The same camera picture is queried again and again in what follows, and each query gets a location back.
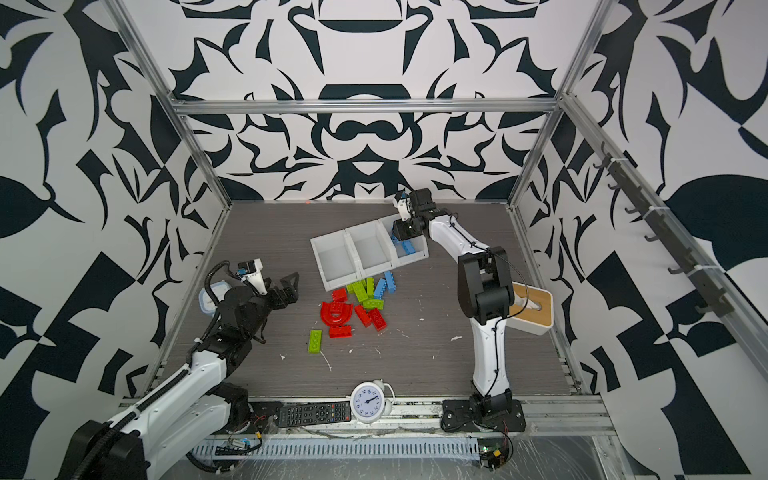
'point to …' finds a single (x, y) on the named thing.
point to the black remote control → (304, 414)
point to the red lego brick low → (341, 331)
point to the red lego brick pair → (373, 316)
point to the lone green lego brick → (315, 341)
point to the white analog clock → (371, 400)
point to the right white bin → (397, 254)
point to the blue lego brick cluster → (388, 281)
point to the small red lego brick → (339, 295)
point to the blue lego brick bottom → (400, 244)
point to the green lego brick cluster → (365, 292)
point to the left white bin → (336, 260)
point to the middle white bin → (372, 249)
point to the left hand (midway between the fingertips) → (283, 272)
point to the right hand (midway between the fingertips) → (398, 225)
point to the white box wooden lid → (532, 310)
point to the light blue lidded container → (219, 290)
